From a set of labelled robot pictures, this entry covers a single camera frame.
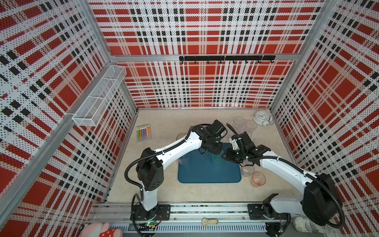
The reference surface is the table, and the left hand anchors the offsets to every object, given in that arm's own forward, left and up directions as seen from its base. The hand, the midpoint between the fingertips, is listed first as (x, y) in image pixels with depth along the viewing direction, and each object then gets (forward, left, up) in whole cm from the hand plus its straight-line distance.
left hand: (218, 149), depth 81 cm
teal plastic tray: (-5, +5, -14) cm, 15 cm away
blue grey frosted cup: (-3, +18, -7) cm, 20 cm away
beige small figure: (-32, +8, -12) cm, 35 cm away
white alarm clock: (+34, -38, -13) cm, 52 cm away
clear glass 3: (+26, -28, -12) cm, 40 cm away
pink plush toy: (-36, +56, -8) cm, 66 cm away
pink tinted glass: (-12, -23, -14) cm, 30 cm away
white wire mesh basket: (+25, +80, +5) cm, 84 cm away
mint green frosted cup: (-1, 0, -11) cm, 11 cm away
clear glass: (-6, -19, -15) cm, 25 cm away
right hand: (-2, -4, -4) cm, 7 cm away
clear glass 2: (+31, -20, -13) cm, 39 cm away
